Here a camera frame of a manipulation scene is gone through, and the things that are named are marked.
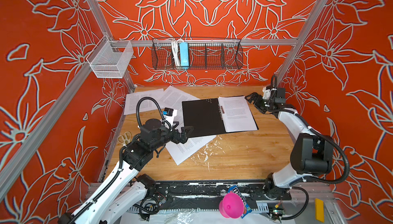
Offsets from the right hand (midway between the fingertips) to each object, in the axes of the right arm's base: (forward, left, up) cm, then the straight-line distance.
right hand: (248, 98), depth 88 cm
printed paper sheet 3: (-2, +43, -17) cm, 46 cm away
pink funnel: (-51, +16, -11) cm, 55 cm away
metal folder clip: (+4, +13, -16) cm, 21 cm away
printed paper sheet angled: (+17, +49, -18) cm, 55 cm away
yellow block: (-53, -25, -18) cm, 61 cm away
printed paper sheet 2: (-25, +40, -17) cm, 51 cm away
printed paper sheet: (+2, +3, -18) cm, 19 cm away
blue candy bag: (-51, +16, -11) cm, 55 cm away
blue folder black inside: (+1, +26, -20) cm, 32 cm away
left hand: (-22, +36, +9) cm, 43 cm away
